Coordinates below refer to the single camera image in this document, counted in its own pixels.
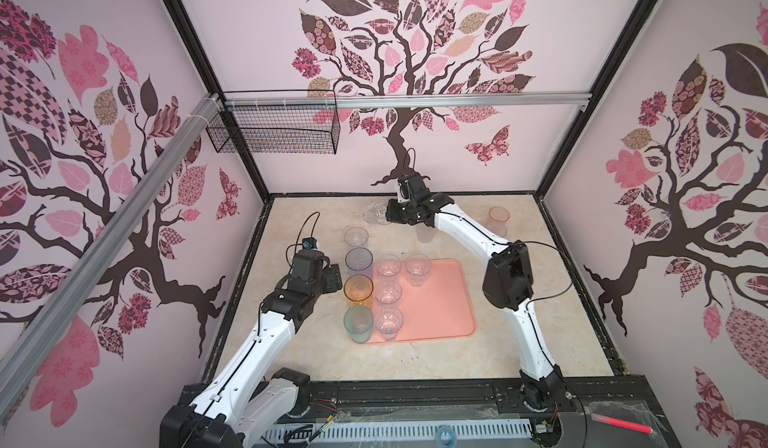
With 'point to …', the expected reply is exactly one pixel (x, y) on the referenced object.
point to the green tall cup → (358, 321)
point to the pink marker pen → (622, 424)
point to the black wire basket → (279, 122)
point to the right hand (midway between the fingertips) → (386, 208)
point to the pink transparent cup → (500, 214)
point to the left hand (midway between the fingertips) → (327, 274)
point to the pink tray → (440, 309)
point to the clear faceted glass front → (388, 291)
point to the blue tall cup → (359, 261)
